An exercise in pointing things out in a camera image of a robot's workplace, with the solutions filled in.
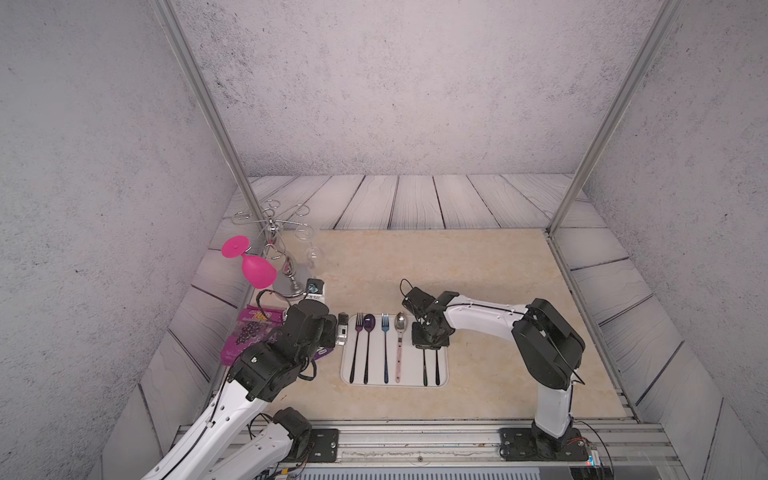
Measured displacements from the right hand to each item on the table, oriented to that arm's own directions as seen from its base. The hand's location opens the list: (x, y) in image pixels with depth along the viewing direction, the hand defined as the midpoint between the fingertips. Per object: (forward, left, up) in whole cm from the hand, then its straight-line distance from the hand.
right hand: (421, 345), depth 89 cm
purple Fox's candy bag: (-2, +29, +1) cm, 29 cm away
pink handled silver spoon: (+7, +6, +1) cm, 10 cm away
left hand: (-2, +22, +22) cm, 31 cm away
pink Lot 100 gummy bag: (+3, +48, +7) cm, 49 cm away
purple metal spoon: (+7, +16, +1) cm, 17 cm away
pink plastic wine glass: (+14, +47, +18) cm, 52 cm away
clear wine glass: (+20, +31, +18) cm, 41 cm away
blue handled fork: (+6, +11, 0) cm, 12 cm away
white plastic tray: (-1, +13, -1) cm, 13 cm away
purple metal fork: (+6, +19, 0) cm, 20 cm away
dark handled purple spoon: (-7, -4, -1) cm, 9 cm away
